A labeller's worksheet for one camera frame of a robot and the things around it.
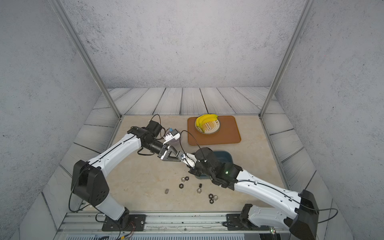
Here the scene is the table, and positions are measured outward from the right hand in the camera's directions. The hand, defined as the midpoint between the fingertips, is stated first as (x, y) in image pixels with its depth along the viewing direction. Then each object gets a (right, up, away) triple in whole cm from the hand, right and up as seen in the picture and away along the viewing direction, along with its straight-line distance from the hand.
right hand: (189, 156), depth 72 cm
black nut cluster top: (+11, -24, +10) cm, 28 cm away
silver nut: (-4, -16, +15) cm, 23 cm away
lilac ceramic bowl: (-10, +12, -1) cm, 16 cm away
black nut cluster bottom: (+11, -25, +8) cm, 29 cm away
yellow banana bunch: (+8, +20, +40) cm, 45 cm away
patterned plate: (+13, +13, +40) cm, 44 cm away
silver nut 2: (+5, -21, +11) cm, 24 cm away
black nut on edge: (+6, -19, +13) cm, 24 cm away
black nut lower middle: (-5, -19, +13) cm, 24 cm away
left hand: (-4, -1, -2) cm, 5 cm away
